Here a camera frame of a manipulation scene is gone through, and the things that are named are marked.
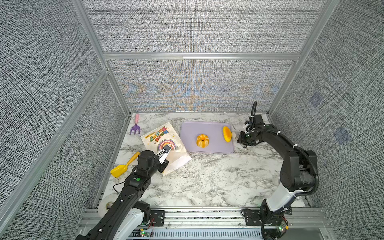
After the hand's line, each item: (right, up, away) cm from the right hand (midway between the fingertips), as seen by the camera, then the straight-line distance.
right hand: (239, 140), depth 93 cm
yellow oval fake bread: (-5, +3, +10) cm, 12 cm away
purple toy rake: (-71, +8, +17) cm, 73 cm away
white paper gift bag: (-46, +3, -3) cm, 47 cm away
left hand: (-45, -6, -11) cm, 47 cm away
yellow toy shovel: (-72, -17, -5) cm, 74 cm away
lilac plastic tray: (-31, +5, +19) cm, 37 cm away
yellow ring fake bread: (-23, -1, +5) cm, 23 cm away
